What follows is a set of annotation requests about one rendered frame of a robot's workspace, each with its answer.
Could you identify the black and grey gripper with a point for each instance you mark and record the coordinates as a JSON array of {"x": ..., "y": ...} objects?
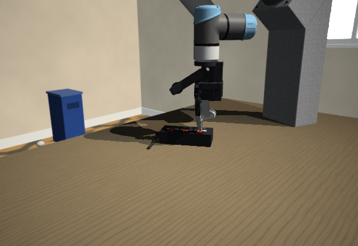
[{"x": 208, "y": 87}]

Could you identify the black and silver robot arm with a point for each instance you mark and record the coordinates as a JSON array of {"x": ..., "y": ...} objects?
[{"x": 210, "y": 26}]

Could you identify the black power strip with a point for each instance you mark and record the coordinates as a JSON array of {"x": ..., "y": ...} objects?
[{"x": 184, "y": 135}]

